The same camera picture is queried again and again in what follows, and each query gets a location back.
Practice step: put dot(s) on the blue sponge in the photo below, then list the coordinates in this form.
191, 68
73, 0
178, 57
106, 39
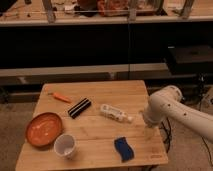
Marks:
124, 149

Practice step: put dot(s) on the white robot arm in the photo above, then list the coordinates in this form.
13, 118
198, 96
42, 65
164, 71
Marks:
167, 102

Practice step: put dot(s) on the white plastic bottle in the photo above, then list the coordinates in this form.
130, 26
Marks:
115, 113

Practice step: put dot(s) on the wooden table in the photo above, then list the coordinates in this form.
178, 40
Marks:
95, 134

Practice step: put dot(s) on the orange carrot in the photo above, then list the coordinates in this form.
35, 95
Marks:
60, 97

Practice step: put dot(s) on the orange plate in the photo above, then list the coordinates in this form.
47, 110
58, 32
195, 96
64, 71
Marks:
43, 129

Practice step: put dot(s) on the orange clutter on workbench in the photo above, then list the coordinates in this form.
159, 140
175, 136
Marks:
116, 7

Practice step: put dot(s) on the black box on shelf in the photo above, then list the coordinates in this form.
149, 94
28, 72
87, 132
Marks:
190, 60

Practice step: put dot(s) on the long wooden workbench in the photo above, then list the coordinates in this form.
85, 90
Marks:
64, 12

